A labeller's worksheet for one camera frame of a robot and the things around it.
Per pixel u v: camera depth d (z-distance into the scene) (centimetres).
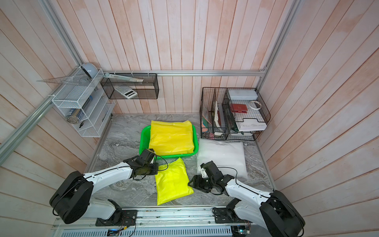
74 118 77
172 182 82
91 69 83
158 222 73
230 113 119
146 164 70
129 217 73
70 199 42
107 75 90
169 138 95
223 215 73
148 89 107
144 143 96
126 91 98
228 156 93
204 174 78
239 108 93
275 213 41
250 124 90
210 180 66
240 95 102
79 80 86
